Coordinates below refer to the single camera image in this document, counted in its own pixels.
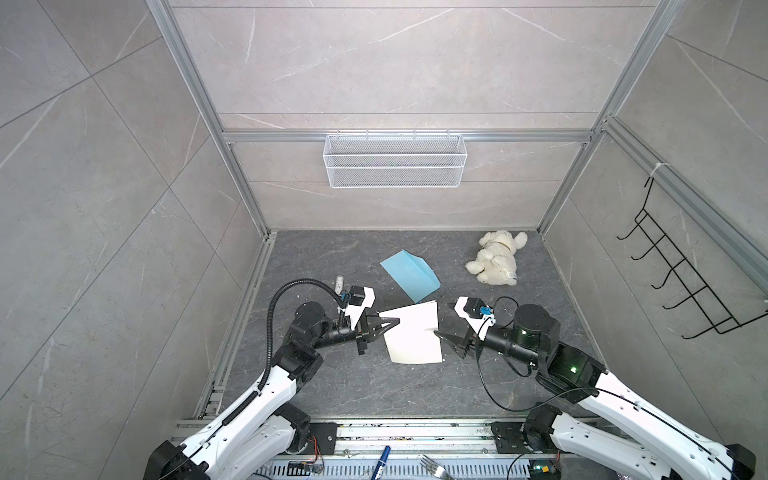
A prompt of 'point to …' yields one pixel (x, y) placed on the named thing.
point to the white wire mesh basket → (395, 161)
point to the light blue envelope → (413, 273)
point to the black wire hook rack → (702, 298)
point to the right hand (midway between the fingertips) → (444, 314)
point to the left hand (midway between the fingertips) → (397, 316)
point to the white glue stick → (339, 284)
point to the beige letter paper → (413, 339)
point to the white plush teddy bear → (496, 261)
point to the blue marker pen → (381, 464)
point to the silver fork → (435, 468)
